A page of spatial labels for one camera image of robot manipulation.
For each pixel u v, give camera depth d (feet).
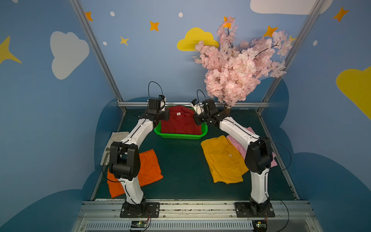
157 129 3.30
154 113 2.35
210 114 2.36
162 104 2.49
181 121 3.23
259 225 2.40
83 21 2.40
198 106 2.59
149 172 2.87
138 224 2.35
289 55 2.89
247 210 2.45
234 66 2.17
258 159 1.75
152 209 2.46
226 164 2.98
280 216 2.40
